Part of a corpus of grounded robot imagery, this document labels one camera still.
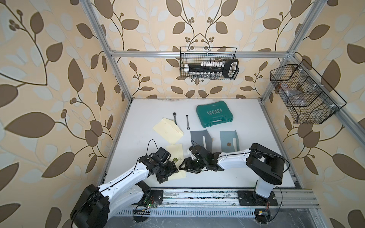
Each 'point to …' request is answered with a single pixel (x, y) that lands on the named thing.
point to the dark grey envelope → (197, 138)
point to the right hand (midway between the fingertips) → (181, 169)
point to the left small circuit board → (141, 212)
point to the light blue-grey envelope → (226, 141)
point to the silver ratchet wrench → (188, 128)
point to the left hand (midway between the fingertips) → (174, 172)
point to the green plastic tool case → (214, 113)
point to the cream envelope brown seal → (168, 129)
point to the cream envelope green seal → (177, 155)
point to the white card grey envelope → (204, 142)
